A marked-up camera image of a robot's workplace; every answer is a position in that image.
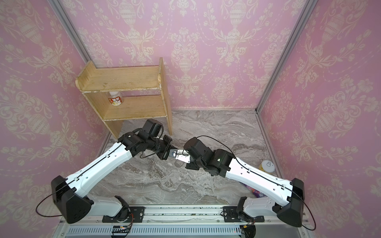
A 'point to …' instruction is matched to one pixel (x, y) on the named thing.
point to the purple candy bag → (257, 193)
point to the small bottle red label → (115, 98)
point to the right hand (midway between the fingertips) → (187, 151)
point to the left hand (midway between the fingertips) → (183, 150)
